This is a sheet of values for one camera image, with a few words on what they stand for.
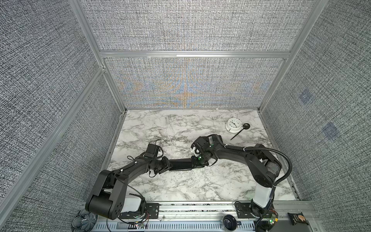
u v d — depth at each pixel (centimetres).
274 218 69
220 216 75
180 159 92
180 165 87
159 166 77
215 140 102
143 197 65
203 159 76
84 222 69
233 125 104
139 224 70
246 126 106
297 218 70
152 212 74
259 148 52
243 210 73
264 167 49
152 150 73
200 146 74
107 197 42
